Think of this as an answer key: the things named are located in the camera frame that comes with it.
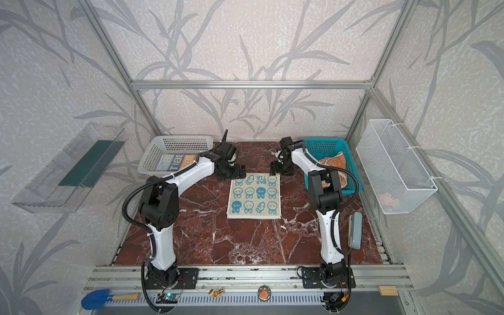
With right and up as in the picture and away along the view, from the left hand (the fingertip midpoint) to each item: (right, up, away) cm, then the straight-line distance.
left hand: (241, 169), depth 95 cm
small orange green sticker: (-5, -44, -25) cm, 50 cm away
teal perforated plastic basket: (+45, +11, +17) cm, 49 cm away
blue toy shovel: (-49, -46, -25) cm, 72 cm away
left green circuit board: (-24, -47, -23) cm, 58 cm away
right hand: (+18, 0, +7) cm, 20 cm away
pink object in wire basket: (+58, -10, -22) cm, 63 cm away
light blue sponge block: (+50, -25, -14) cm, 57 cm away
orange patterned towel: (+50, +4, +7) cm, 51 cm away
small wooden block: (+57, -43, -24) cm, 75 cm away
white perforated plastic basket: (-40, +14, +17) cm, 45 cm away
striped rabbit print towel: (-39, +3, +13) cm, 41 cm away
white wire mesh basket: (+53, -2, -34) cm, 63 cm away
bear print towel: (+8, -13, +1) cm, 16 cm away
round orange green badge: (+12, -44, -25) cm, 51 cm away
